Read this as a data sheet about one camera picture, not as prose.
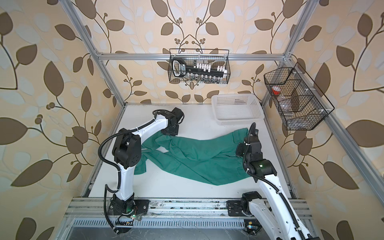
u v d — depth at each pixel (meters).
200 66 0.83
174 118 0.73
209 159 0.87
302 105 0.73
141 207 0.74
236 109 1.16
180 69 0.86
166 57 0.91
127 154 0.53
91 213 0.74
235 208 0.74
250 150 0.56
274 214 0.44
